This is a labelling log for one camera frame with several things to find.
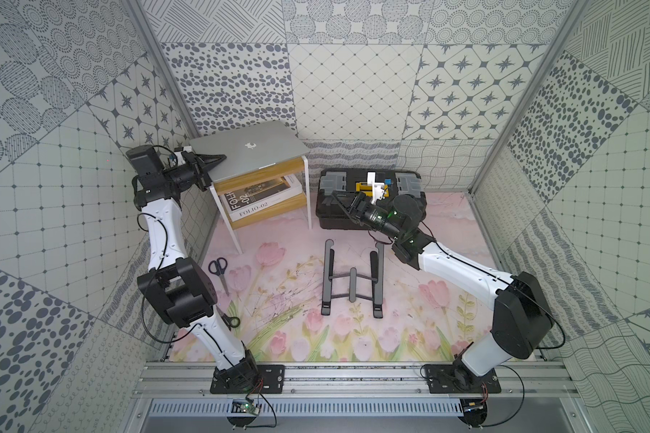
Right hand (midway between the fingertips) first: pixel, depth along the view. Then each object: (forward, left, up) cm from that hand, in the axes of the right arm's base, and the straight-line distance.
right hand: (333, 199), depth 72 cm
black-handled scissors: (-22, +33, -34) cm, 52 cm away
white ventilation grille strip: (-44, +38, -35) cm, 68 cm away
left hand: (+10, +31, +7) cm, 34 cm away
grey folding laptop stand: (-8, -14, -29) cm, 33 cm away
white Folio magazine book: (+12, +32, -14) cm, 37 cm away
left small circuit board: (-43, +23, -35) cm, 60 cm away
